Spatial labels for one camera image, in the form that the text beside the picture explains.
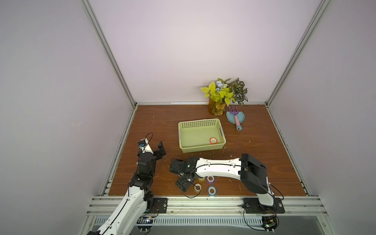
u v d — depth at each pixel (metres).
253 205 0.71
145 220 0.72
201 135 1.03
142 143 0.69
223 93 0.92
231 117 1.11
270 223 0.70
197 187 0.79
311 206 0.75
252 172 0.49
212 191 0.78
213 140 0.97
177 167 0.62
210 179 0.81
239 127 1.03
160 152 0.76
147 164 0.60
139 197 0.55
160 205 0.73
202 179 0.81
